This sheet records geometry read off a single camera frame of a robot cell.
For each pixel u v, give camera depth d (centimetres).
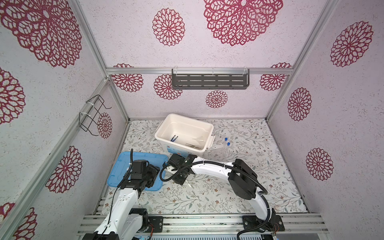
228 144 87
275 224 73
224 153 103
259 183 56
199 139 103
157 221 76
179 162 69
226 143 88
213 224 76
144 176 70
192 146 103
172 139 108
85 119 73
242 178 52
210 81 99
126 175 65
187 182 88
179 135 107
